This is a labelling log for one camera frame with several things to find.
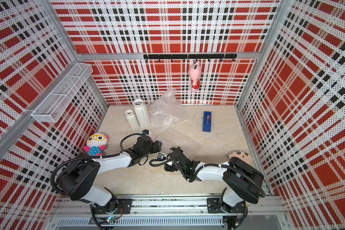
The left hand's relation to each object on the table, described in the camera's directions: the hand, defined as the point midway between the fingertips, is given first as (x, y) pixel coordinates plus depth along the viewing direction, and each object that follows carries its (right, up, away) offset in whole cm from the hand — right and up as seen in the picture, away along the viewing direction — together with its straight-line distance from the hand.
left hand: (160, 144), depth 93 cm
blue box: (+33, +15, +12) cm, 38 cm away
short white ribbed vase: (-20, +16, +4) cm, 26 cm away
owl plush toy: (-41, +1, -2) cm, 41 cm away
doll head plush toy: (+50, -5, -10) cm, 52 cm away
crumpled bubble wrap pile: (+3, +24, +21) cm, 32 cm away
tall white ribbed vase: (-13, +21, +3) cm, 24 cm away
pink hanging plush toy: (+23, +47, -2) cm, 53 cm away
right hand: (+8, -5, -6) cm, 11 cm away
